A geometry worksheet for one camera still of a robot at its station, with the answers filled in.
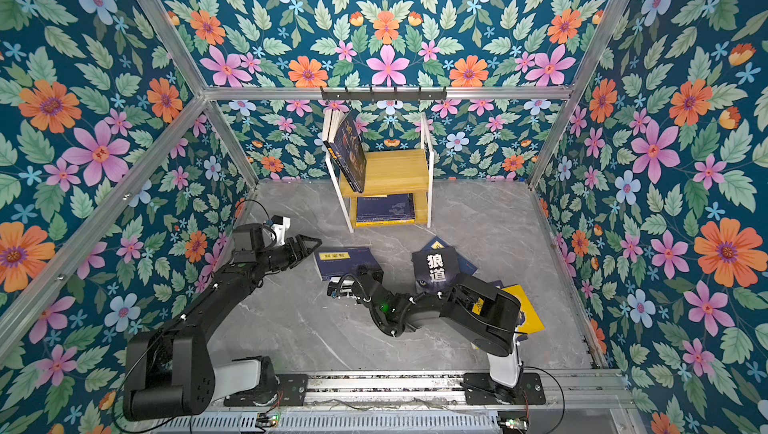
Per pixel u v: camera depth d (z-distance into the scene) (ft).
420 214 3.43
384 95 3.03
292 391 2.41
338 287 2.40
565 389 2.45
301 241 2.53
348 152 2.75
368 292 2.10
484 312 1.65
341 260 2.90
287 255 2.51
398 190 2.97
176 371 1.36
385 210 3.35
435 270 3.05
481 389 2.36
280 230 2.56
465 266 3.14
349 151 2.75
